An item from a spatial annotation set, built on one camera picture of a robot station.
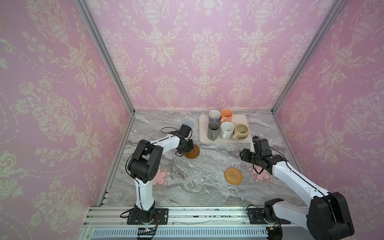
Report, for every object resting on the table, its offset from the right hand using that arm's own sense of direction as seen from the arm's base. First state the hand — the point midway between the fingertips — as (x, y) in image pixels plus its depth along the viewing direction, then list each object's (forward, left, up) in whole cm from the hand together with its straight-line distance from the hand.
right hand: (243, 153), depth 87 cm
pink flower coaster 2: (-11, -10, -9) cm, 17 cm away
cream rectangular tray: (+33, +21, -7) cm, 40 cm away
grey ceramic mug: (+16, +16, +3) cm, 23 cm away
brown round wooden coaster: (+6, +30, -8) cm, 31 cm away
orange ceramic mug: (+34, +3, -3) cm, 34 cm away
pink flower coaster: (-11, +49, -7) cm, 50 cm away
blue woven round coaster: (+32, +32, -7) cm, 46 cm away
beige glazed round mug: (+19, -4, -4) cm, 19 cm away
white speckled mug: (+21, +6, -4) cm, 22 cm away
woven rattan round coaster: (-10, +6, -8) cm, 14 cm away
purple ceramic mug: (+33, +13, -2) cm, 35 cm away
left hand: (+8, +30, -6) cm, 32 cm away
